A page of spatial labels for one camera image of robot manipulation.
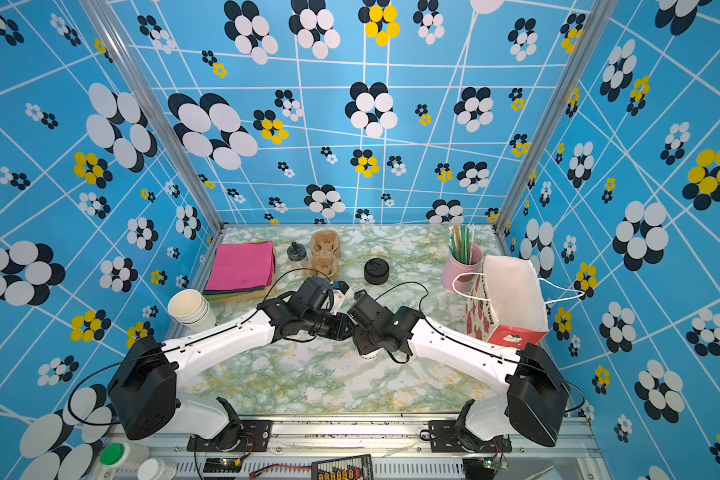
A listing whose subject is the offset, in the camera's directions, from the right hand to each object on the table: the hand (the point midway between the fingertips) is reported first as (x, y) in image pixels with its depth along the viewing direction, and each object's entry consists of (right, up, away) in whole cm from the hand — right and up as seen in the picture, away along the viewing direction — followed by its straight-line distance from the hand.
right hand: (368, 337), depth 81 cm
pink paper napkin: (-42, +19, +24) cm, 52 cm away
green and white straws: (+29, +26, +13) cm, 42 cm away
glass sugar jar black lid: (-24, +22, +17) cm, 37 cm away
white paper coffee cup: (+1, -6, +3) cm, 7 cm away
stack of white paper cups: (-48, +8, -2) cm, 48 cm away
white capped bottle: (-46, -24, -17) cm, 55 cm away
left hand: (-3, +2, -2) cm, 4 cm away
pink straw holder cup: (+26, +19, +10) cm, 34 cm away
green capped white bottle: (-54, -21, -17) cm, 60 cm away
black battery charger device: (-4, -27, -12) cm, 30 cm away
